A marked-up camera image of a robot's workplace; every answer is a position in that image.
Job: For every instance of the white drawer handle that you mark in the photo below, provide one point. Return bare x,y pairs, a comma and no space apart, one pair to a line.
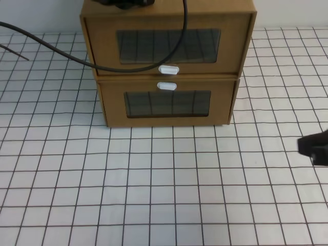
167,86
168,70

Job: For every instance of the brown cardboard drawer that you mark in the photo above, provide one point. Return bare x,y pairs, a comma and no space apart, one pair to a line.
211,44

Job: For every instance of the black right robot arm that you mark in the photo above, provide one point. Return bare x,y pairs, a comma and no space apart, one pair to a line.
315,147

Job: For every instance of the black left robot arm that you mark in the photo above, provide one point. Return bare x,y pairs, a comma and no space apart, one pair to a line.
126,4

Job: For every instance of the lower brown cardboard shoebox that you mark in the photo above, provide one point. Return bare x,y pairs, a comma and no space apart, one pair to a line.
136,101

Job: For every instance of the white black-grid tablecloth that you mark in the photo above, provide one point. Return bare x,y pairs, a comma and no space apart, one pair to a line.
67,179

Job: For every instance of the upper brown cardboard box shell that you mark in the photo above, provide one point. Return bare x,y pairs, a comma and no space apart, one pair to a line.
173,8

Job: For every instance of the thin dark cable tie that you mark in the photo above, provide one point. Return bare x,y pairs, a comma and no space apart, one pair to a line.
13,52

